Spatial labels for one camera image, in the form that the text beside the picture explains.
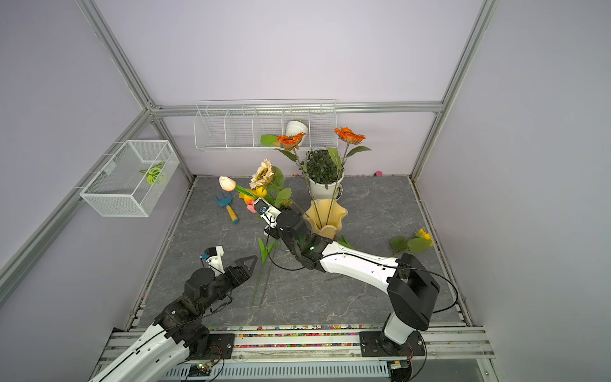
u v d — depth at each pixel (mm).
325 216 870
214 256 712
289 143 709
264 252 935
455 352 737
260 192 768
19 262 517
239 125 974
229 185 626
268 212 627
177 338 550
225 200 1117
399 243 961
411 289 433
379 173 1240
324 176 992
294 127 927
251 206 709
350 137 723
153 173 807
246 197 735
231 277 676
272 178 618
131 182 819
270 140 1015
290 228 558
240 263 698
